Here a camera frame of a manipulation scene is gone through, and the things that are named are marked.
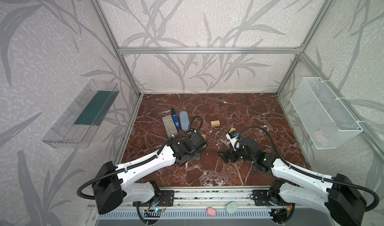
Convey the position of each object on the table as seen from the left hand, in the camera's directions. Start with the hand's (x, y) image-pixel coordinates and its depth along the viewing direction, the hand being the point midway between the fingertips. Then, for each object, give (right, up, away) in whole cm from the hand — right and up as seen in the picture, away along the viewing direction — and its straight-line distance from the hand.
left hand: (198, 148), depth 79 cm
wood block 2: (+22, +7, +20) cm, 31 cm away
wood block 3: (+4, +4, +15) cm, 16 cm away
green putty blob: (+16, -25, -10) cm, 32 cm away
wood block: (+11, +11, +23) cm, 27 cm away
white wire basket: (+56, +16, -16) cm, 60 cm away
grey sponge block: (-19, +9, +19) cm, 29 cm away
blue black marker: (-16, +14, +21) cm, 30 cm away
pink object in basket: (+60, +7, -7) cm, 61 cm away
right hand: (+14, +2, +3) cm, 15 cm away
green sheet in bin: (-44, +22, -14) cm, 51 cm away
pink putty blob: (+6, -26, -11) cm, 29 cm away
